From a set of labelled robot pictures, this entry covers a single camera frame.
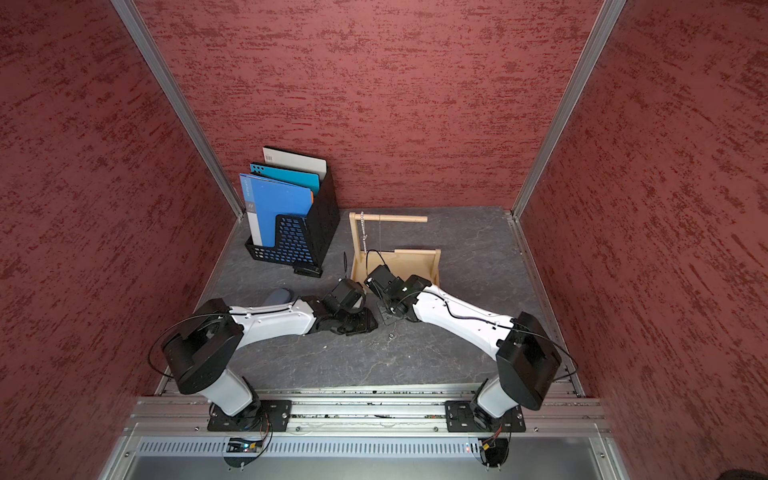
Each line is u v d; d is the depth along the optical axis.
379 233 1.16
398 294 0.61
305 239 0.91
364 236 0.92
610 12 0.71
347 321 0.75
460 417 0.74
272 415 0.74
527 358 0.42
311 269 1.00
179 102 0.87
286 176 0.92
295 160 1.00
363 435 0.72
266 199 0.89
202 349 0.45
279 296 0.94
